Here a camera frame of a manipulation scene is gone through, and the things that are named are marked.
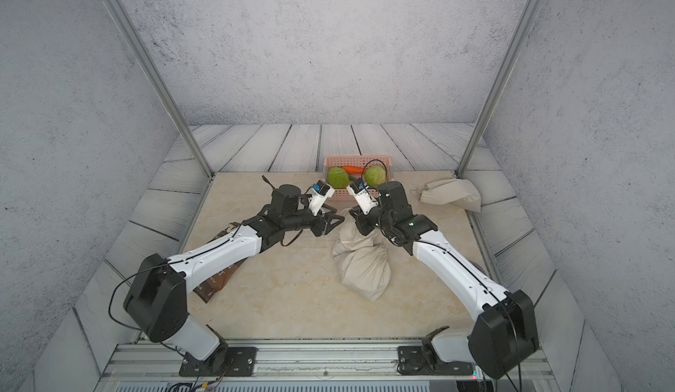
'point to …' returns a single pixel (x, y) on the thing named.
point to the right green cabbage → (375, 176)
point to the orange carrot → (353, 169)
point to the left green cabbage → (337, 177)
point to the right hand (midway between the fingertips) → (353, 210)
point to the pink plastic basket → (344, 194)
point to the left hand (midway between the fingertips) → (342, 216)
